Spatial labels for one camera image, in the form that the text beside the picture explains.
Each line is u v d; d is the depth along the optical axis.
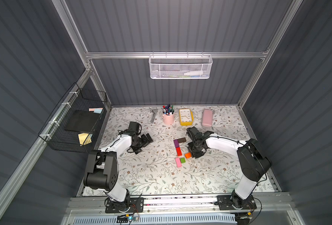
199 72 0.93
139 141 0.78
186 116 1.10
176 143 0.98
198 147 0.77
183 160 0.89
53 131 0.62
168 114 1.01
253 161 0.51
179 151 0.94
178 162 0.89
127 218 0.70
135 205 0.73
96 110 0.82
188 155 0.88
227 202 0.74
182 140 0.99
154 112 1.13
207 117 1.12
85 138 0.61
